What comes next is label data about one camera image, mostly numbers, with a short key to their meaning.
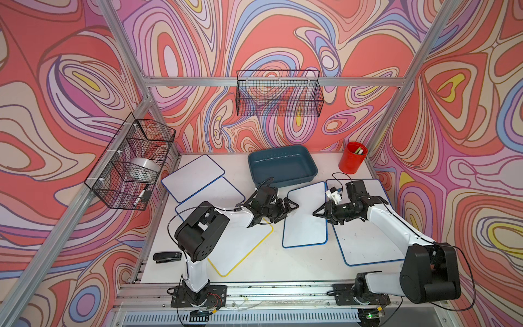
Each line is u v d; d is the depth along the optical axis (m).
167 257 0.81
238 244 0.93
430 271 0.42
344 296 0.73
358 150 1.05
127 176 0.72
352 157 1.02
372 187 1.09
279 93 0.96
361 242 0.90
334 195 0.80
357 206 0.63
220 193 1.01
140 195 0.72
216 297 0.73
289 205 0.82
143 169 0.69
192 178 1.13
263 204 0.74
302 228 0.85
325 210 0.76
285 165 1.17
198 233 0.50
